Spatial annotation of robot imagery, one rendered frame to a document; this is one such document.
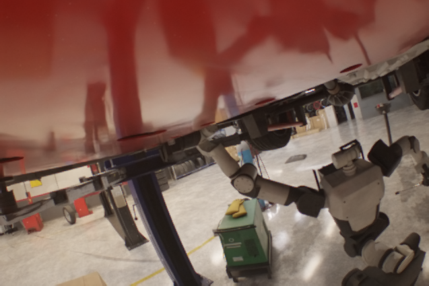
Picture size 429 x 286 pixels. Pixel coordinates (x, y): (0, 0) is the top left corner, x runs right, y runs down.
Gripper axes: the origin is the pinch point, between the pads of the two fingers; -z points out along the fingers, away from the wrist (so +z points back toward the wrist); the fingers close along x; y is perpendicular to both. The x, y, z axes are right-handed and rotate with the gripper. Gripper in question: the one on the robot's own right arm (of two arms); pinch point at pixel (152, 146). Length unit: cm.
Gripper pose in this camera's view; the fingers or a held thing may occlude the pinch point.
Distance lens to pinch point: 64.7
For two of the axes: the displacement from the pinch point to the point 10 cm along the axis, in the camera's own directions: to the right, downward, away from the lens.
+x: 2.9, 9.5, -0.6
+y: -6.5, 2.4, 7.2
